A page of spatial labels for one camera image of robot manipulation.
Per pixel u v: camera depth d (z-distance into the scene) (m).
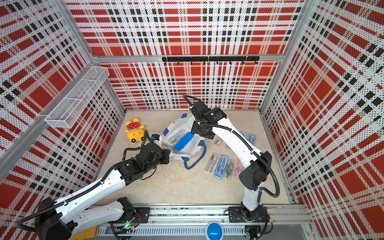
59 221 0.38
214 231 0.68
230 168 0.88
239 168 0.88
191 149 0.92
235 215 0.73
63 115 0.69
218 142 1.01
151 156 0.57
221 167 0.88
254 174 0.43
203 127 0.53
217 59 0.90
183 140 1.01
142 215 0.73
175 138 1.01
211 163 0.91
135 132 0.98
